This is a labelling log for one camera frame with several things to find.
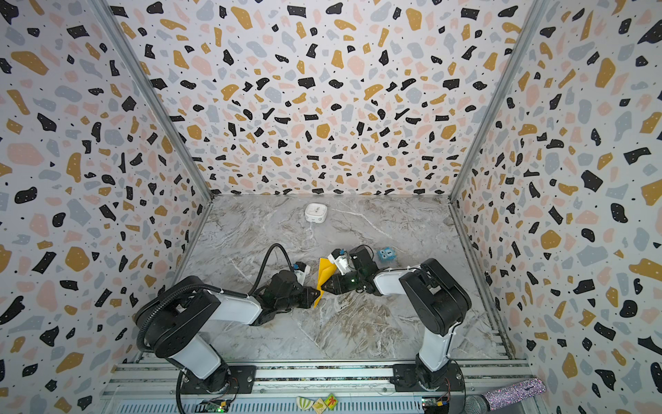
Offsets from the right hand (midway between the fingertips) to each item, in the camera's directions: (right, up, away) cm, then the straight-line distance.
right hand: (321, 283), depth 88 cm
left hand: (0, -3, +1) cm, 3 cm away
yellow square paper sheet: (+1, +4, +4) cm, 6 cm away
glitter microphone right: (+47, -25, -21) cm, 58 cm away
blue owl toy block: (+24, +8, +12) cm, 28 cm away
